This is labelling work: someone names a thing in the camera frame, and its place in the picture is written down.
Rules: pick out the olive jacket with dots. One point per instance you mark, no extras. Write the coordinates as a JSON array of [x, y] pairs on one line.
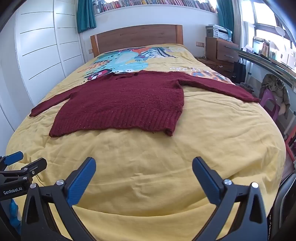
[[274, 85]]

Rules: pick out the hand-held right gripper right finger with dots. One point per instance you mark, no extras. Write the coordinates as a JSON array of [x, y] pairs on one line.
[[207, 183]]

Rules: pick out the wall socket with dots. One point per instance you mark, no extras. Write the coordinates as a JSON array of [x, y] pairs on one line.
[[200, 44]]

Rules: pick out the teal curtain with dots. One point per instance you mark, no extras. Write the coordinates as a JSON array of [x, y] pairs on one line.
[[225, 16], [86, 14]]

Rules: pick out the row of books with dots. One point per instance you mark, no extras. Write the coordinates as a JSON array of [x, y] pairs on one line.
[[150, 3]]

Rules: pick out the pink stool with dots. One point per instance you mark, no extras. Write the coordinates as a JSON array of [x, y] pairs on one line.
[[269, 103]]

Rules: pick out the wooden dresser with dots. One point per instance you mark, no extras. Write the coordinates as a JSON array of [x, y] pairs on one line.
[[222, 49]]

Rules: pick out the round white lamp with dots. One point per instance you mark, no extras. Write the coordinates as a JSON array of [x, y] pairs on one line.
[[280, 30]]

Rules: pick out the glass desk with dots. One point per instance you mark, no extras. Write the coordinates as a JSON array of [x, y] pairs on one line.
[[266, 63]]

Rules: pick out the wooden headboard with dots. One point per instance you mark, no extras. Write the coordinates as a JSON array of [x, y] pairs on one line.
[[138, 37]]

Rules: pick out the white printer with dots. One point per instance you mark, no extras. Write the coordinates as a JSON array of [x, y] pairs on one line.
[[218, 31]]

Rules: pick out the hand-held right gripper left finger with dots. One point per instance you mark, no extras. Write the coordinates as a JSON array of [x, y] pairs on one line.
[[81, 183]]

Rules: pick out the black chair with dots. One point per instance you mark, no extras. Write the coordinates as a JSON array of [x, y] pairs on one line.
[[285, 204]]

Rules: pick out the white wardrobe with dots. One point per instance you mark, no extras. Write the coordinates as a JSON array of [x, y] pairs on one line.
[[39, 51]]

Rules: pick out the yellow printed blanket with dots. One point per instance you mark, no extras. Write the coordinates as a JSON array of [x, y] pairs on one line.
[[161, 153]]

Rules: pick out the burgundy knit sweater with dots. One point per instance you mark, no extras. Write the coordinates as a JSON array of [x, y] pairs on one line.
[[120, 99]]

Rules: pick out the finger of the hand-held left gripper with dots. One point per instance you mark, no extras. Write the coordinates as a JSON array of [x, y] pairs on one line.
[[14, 158], [37, 166]]

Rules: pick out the black bag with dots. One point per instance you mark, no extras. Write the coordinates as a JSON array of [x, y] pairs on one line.
[[239, 70]]

